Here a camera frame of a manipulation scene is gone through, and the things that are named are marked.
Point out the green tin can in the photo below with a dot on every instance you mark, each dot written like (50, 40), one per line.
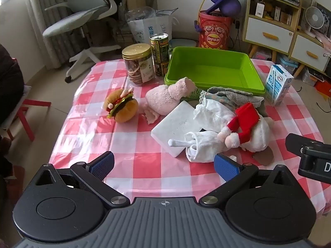
(159, 54)

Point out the beige curtain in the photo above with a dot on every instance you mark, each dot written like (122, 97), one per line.
(36, 5)

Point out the small white box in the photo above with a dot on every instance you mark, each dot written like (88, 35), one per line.
(260, 9)

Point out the white foam block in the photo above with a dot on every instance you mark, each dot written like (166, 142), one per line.
(173, 126)

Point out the blue lid storage box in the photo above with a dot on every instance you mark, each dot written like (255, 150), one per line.
(287, 66)

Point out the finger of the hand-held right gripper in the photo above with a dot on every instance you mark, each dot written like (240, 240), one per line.
(297, 142)

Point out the white lace doll dress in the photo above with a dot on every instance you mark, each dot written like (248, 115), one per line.
(214, 113)

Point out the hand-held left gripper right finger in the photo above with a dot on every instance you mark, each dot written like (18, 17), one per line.
(225, 168)

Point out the red checkered tablecloth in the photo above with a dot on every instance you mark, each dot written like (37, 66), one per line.
(129, 139)

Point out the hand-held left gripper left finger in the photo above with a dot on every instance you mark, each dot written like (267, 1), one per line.
(102, 164)

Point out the white paper bag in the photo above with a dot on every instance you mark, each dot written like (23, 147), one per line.
(148, 29)

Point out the white desk fan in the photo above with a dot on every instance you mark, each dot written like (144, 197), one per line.
(314, 18)

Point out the tall yellow frame cabinet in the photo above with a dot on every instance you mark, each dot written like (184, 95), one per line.
(269, 35)

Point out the grey plush toy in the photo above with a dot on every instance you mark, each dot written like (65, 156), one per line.
(232, 93)

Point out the red santa plush doll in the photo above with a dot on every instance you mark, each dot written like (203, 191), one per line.
(245, 116)

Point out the pink storage box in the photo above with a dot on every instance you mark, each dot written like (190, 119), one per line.
(262, 55)

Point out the purple jumping ball toy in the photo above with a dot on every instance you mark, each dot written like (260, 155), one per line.
(227, 2)

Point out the blue white milk carton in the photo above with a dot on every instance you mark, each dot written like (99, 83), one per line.
(278, 85)

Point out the clear plastic bag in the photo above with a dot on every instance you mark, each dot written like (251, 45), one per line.
(139, 14)

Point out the grey office chair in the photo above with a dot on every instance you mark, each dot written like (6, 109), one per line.
(72, 18)

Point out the low yellow frame cabinet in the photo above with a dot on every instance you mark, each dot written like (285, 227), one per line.
(307, 54)

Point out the pink plush toy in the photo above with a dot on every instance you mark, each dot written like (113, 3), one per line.
(160, 98)

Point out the hamburger plush toy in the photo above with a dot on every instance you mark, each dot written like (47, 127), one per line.
(126, 108)

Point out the green plastic tray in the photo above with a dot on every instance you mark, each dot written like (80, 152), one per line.
(206, 67)

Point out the framed picture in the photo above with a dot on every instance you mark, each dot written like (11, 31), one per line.
(324, 11)

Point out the dark cloth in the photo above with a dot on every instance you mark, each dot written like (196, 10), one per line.
(10, 82)

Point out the red stool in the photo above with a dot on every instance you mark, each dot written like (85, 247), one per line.
(28, 102)

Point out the white doll garment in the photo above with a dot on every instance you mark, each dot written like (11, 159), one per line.
(204, 144)

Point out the black wall charger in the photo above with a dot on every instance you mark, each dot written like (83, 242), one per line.
(237, 24)

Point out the cookie jar gold lid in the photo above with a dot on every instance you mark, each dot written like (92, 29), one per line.
(137, 64)

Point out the red chip bucket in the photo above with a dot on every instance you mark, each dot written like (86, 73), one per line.
(214, 33)

